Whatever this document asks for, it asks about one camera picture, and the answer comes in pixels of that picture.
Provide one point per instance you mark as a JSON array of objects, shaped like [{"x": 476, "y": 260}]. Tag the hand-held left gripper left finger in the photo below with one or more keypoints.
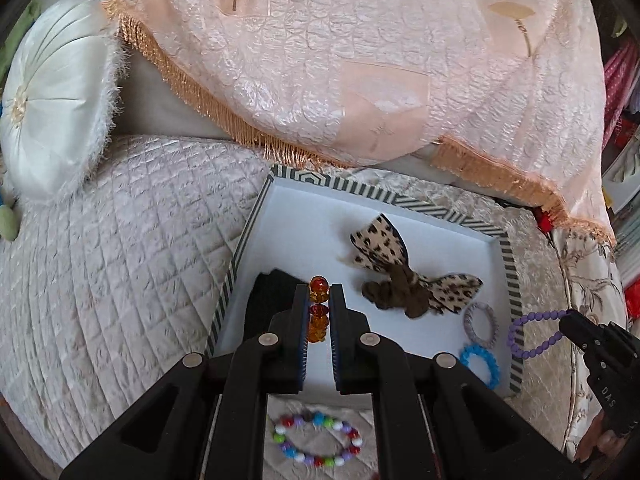
[{"x": 299, "y": 340}]

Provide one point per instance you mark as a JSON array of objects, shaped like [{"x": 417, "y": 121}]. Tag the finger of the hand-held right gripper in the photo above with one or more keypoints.
[{"x": 580, "y": 331}]

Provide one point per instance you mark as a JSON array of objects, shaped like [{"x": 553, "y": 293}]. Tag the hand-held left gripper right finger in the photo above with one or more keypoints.
[{"x": 336, "y": 340}]

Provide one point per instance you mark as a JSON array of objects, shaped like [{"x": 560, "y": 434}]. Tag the leopard print bow scrunchie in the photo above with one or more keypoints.
[{"x": 400, "y": 280}]

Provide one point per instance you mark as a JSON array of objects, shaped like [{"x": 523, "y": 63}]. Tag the striped rim white tray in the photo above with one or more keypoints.
[{"x": 390, "y": 270}]

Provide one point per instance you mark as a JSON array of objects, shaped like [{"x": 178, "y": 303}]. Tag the person's right hand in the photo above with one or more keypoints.
[{"x": 597, "y": 440}]

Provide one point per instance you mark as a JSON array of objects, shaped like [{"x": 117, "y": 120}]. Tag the floral beige bedsheet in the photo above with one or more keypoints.
[{"x": 587, "y": 285}]

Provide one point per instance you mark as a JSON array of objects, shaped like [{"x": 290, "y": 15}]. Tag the small red object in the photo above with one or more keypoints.
[{"x": 543, "y": 221}]

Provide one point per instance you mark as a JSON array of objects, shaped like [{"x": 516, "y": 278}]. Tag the quilted beige bedspread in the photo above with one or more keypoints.
[{"x": 125, "y": 260}]

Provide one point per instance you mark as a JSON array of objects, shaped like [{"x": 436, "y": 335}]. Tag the pink cloth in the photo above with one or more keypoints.
[{"x": 620, "y": 85}]

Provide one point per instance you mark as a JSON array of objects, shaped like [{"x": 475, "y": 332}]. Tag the peach fringed blanket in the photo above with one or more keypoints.
[{"x": 375, "y": 60}]

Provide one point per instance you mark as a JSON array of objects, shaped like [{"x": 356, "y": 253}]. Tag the green and blue plush toy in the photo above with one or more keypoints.
[{"x": 9, "y": 220}]

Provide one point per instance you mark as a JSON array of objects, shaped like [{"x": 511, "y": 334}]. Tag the white round satin cushion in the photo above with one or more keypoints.
[{"x": 55, "y": 105}]

